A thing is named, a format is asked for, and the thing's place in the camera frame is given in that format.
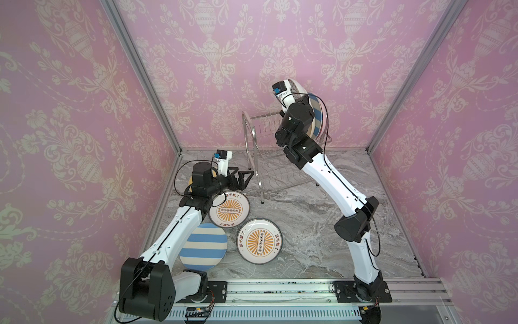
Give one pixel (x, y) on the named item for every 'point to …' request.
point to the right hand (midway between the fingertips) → (312, 98)
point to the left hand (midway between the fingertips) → (246, 172)
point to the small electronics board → (196, 312)
